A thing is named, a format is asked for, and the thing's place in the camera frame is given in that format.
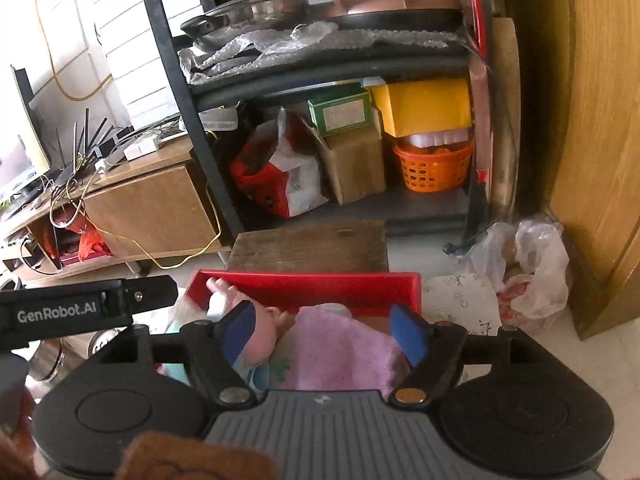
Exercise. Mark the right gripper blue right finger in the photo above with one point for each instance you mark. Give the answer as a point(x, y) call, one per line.
point(433, 352)

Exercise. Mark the red white bag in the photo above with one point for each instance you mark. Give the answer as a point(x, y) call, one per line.
point(278, 167)

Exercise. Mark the green box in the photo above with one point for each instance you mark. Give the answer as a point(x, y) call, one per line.
point(340, 111)

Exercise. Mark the orange plastic basket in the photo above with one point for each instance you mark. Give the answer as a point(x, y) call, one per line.
point(436, 169)

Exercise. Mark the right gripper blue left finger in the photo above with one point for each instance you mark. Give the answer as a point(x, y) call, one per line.
point(212, 348)

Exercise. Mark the wooden stool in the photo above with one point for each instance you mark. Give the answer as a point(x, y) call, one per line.
point(350, 246)

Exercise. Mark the yellow box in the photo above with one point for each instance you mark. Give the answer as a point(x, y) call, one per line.
point(423, 106)

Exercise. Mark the black wifi router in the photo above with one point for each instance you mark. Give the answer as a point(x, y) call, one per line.
point(100, 149)

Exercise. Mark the red cardboard box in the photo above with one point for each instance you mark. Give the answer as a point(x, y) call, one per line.
point(367, 295)

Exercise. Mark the purple towel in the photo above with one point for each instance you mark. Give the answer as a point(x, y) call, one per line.
point(327, 349)

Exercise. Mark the wooden tv cabinet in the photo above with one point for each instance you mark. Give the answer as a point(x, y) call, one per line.
point(154, 208)

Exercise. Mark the blue yellow drink can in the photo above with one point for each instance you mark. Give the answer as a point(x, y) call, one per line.
point(100, 339)

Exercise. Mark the brown cardboard carton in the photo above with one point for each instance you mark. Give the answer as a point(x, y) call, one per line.
point(353, 162)

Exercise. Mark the television monitor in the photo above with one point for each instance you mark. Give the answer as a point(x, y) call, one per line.
point(23, 159)

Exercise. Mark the baby doll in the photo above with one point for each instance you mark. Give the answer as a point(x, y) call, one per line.
point(249, 331)

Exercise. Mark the wooden cupboard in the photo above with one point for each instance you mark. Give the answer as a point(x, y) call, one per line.
point(580, 126)

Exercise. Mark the stainless steel thermos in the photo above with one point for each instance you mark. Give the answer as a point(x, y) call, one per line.
point(45, 359)

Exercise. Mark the pink lidded pan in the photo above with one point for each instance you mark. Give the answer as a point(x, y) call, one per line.
point(346, 7)

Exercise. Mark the steel pot with lid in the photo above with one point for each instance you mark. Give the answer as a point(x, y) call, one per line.
point(235, 17)

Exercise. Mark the white plastic bag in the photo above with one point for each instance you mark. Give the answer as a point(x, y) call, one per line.
point(528, 267)

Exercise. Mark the black metal shelf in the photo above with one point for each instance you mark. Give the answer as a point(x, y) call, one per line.
point(289, 85)

